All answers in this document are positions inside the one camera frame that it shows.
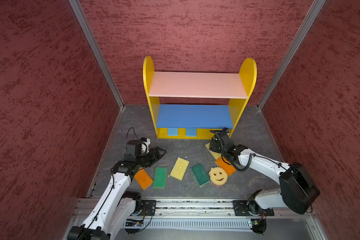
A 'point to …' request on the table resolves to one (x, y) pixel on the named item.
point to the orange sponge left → (143, 179)
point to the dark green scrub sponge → (200, 174)
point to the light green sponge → (160, 177)
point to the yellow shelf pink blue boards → (191, 105)
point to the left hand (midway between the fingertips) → (163, 157)
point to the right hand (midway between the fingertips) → (214, 147)
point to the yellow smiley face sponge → (218, 176)
